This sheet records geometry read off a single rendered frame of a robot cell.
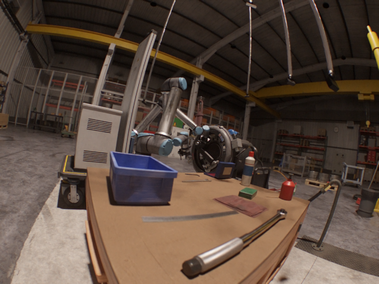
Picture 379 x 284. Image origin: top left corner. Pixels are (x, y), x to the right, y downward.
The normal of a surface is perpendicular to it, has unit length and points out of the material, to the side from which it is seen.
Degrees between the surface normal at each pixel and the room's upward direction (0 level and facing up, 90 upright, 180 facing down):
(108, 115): 90
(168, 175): 90
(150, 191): 90
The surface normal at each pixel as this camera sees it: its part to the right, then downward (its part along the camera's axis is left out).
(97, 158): 0.65, 0.11
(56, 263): 0.17, -0.99
